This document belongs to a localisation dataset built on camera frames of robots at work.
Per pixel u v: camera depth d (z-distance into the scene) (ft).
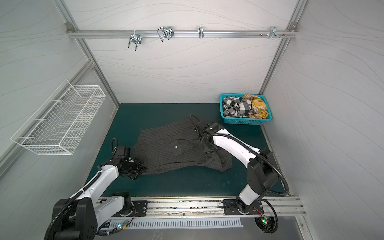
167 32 2.50
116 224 2.30
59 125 2.25
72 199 1.36
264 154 1.51
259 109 3.42
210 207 2.46
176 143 3.13
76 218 1.30
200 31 2.40
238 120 3.40
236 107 3.53
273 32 2.51
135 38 2.59
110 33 2.56
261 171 1.43
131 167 2.38
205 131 1.99
